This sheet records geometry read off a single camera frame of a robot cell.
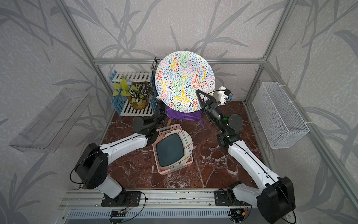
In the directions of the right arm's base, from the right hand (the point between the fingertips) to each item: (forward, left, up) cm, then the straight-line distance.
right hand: (196, 93), depth 56 cm
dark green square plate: (-3, +16, -47) cm, 50 cm away
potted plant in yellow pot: (+27, +37, -25) cm, 53 cm away
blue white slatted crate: (+36, +58, -42) cm, 80 cm away
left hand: (-3, +7, -1) cm, 8 cm away
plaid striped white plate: (-1, +4, -41) cm, 41 cm away
